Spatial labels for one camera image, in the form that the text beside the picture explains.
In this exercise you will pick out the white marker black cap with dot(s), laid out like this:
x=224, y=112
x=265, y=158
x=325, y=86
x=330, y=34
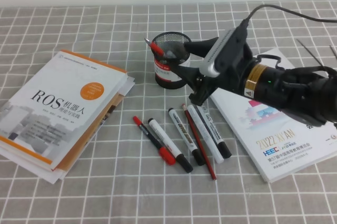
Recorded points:
x=171, y=146
x=186, y=137

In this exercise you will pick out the white ROS textbook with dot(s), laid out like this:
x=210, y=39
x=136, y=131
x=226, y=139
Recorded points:
x=44, y=119

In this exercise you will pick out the grey checkered tablecloth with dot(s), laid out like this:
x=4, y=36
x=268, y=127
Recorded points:
x=120, y=177

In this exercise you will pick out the white marker black cap left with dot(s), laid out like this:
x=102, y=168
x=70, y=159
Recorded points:
x=171, y=146

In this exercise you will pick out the black mesh pen holder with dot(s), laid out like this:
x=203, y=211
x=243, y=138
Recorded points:
x=174, y=42

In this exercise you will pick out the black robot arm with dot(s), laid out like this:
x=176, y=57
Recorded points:
x=306, y=94

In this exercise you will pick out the grey marker black cap right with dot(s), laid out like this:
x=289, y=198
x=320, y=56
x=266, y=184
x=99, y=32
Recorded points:
x=220, y=143

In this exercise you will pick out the red capped black pen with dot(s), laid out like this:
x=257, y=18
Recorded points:
x=163, y=152

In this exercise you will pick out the red pencil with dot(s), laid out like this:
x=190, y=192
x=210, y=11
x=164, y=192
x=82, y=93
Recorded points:
x=198, y=141

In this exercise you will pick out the white HEEC catalogue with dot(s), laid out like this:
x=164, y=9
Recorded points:
x=278, y=144

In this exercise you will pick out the all white marker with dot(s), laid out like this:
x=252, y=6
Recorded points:
x=205, y=134

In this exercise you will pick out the red pen in holder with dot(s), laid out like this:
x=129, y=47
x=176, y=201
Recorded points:
x=155, y=48

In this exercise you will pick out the white marker black cap middle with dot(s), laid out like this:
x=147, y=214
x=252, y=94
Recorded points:
x=186, y=137

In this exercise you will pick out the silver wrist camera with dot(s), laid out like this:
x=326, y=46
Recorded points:
x=225, y=52

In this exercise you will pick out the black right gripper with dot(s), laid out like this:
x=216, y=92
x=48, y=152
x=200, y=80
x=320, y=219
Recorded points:
x=232, y=80

